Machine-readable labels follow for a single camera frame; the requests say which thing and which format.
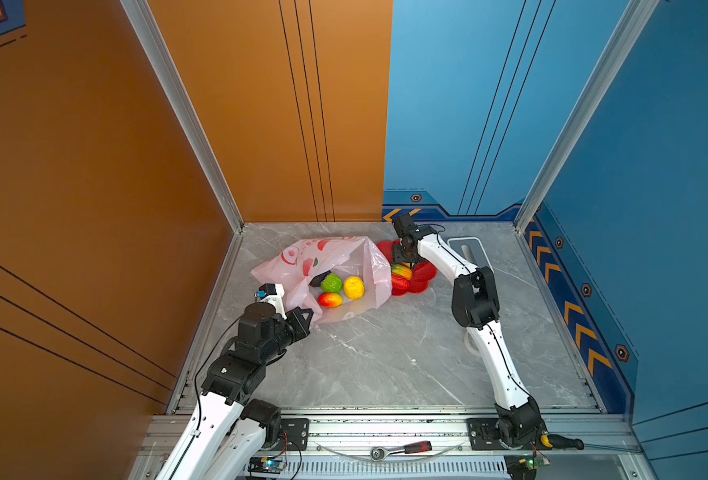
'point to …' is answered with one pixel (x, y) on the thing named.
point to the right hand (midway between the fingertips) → (402, 256)
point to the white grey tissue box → (472, 249)
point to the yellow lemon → (354, 287)
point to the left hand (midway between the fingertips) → (315, 308)
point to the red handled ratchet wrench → (379, 454)
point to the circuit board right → (524, 466)
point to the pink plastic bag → (295, 264)
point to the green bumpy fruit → (331, 283)
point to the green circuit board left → (266, 465)
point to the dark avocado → (318, 279)
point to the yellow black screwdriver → (561, 442)
